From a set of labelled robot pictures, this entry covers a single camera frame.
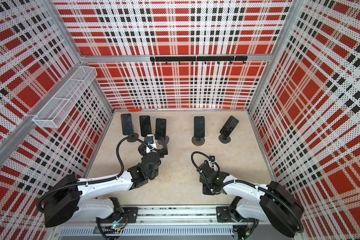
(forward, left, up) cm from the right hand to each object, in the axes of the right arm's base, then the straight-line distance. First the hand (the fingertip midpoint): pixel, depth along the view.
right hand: (208, 175), depth 87 cm
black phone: (+29, +40, +12) cm, 51 cm away
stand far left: (+30, +50, -1) cm, 59 cm away
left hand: (+11, +29, +19) cm, 37 cm away
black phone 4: (+26, -14, +14) cm, 33 cm away
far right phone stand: (+26, -14, -2) cm, 29 cm away
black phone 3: (+26, +5, +13) cm, 30 cm away
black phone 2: (+26, +30, +11) cm, 41 cm away
